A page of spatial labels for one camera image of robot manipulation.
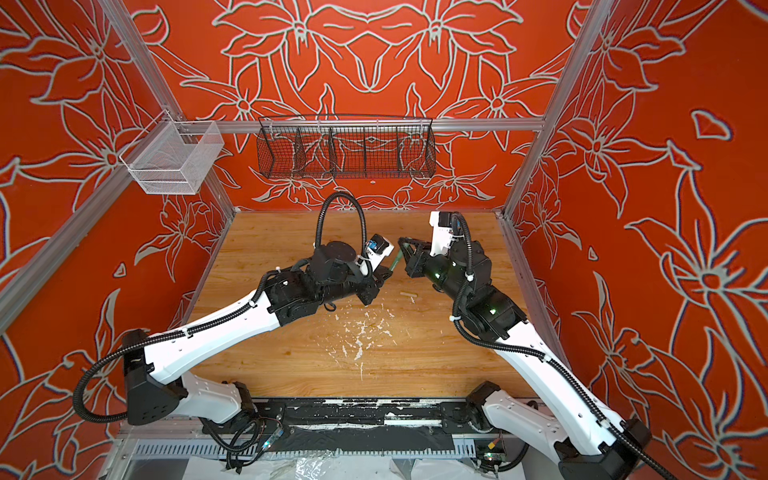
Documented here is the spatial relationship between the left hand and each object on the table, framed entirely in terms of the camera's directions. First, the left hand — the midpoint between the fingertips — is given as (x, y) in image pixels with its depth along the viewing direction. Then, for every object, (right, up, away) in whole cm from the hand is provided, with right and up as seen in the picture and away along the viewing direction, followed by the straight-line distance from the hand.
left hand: (389, 265), depth 68 cm
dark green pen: (+2, +1, -2) cm, 3 cm away
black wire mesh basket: (-17, +38, +32) cm, 53 cm away
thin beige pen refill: (+7, -12, +27) cm, 30 cm away
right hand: (+2, +6, -4) cm, 8 cm away
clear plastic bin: (-68, +32, +24) cm, 79 cm away
